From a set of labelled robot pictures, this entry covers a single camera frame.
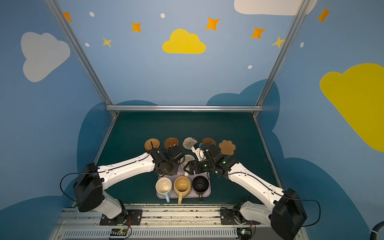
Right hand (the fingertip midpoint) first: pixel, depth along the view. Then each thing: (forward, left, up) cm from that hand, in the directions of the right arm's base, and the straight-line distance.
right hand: (190, 166), depth 77 cm
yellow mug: (-6, +5, -14) cm, 16 cm away
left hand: (0, +10, -6) cm, 11 cm away
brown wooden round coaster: (+24, +16, -14) cm, 33 cm away
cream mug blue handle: (-7, +15, -11) cm, 20 cm away
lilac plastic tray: (-10, -1, -13) cm, 16 cm away
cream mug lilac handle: (-4, +5, +2) cm, 7 cm away
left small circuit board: (-29, +34, -17) cm, 48 cm away
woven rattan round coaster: (+23, +27, -14) cm, 38 cm away
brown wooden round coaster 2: (+26, -11, -13) cm, 31 cm away
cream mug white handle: (-3, +4, +12) cm, 13 cm away
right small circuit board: (-26, -28, -18) cm, 43 cm away
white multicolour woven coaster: (+26, +4, -17) cm, 32 cm away
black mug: (-5, -6, -13) cm, 15 cm away
